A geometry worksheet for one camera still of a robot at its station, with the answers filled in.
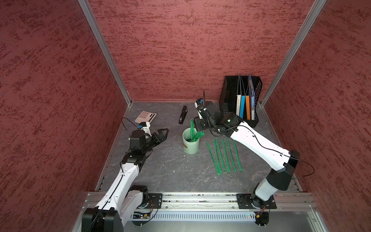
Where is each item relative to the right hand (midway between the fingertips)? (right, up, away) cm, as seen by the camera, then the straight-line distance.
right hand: (197, 123), depth 74 cm
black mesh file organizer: (+28, +23, +39) cm, 53 cm away
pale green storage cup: (-4, -15, +12) cm, 20 cm away
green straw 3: (+15, -15, +21) cm, 30 cm away
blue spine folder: (+28, +15, +11) cm, 34 cm away
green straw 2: (+14, -23, +16) cm, 31 cm away
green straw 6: (+1, -7, +6) cm, 10 cm away
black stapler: (-9, +6, +35) cm, 37 cm away
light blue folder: (+34, +15, +11) cm, 39 cm away
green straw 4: (+18, -21, +17) cm, 33 cm away
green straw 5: (+21, -22, +17) cm, 35 cm away
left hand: (-19, -7, +6) cm, 21 cm away
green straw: (+10, -22, +17) cm, 29 cm away
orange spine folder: (+34, +9, +18) cm, 40 cm away
